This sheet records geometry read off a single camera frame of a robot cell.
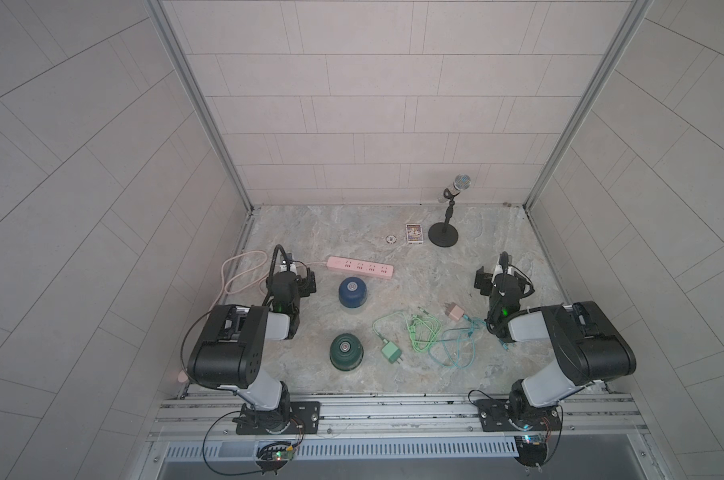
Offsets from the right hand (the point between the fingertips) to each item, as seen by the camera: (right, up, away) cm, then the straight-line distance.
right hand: (496, 265), depth 94 cm
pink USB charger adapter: (-15, -13, -7) cm, 21 cm away
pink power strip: (-44, -1, +2) cm, 44 cm away
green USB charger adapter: (-34, -22, -14) cm, 43 cm away
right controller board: (-2, -39, -26) cm, 47 cm away
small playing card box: (-25, +10, +12) cm, 29 cm away
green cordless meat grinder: (-46, -18, -22) cm, 54 cm away
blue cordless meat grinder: (-45, -6, -12) cm, 47 cm away
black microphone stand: (-14, +10, +12) cm, 21 cm away
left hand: (-64, 0, +1) cm, 64 cm away
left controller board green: (-61, -39, -27) cm, 77 cm away
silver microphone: (-14, +25, -9) cm, 30 cm away
